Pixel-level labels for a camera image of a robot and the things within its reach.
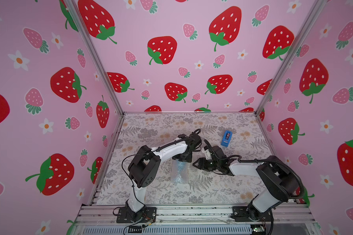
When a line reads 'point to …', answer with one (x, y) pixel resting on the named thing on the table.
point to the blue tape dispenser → (226, 138)
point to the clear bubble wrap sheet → (181, 172)
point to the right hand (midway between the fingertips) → (192, 167)
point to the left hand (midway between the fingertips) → (185, 159)
